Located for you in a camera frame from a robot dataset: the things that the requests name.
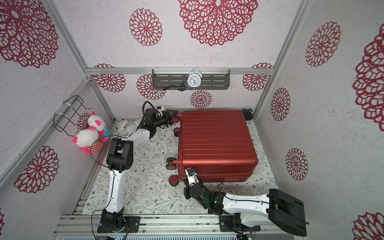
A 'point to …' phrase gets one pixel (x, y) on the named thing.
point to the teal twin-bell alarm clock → (248, 113)
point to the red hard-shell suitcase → (219, 145)
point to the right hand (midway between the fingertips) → (182, 181)
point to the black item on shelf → (181, 87)
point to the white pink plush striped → (89, 140)
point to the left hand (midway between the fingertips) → (179, 113)
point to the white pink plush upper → (97, 122)
